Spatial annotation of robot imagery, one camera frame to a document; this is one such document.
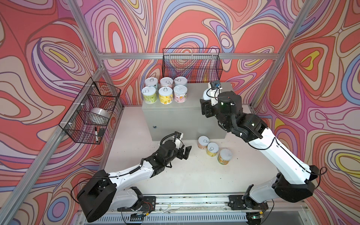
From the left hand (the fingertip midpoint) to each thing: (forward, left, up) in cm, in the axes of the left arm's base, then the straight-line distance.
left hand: (186, 143), depth 81 cm
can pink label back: (+6, -11, -8) cm, 15 cm away
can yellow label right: (+1, -16, -9) cm, 19 cm away
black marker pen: (-1, +48, +11) cm, 49 cm away
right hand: (+6, -10, +28) cm, 30 cm away
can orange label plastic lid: (-5, -23, -8) cm, 25 cm away
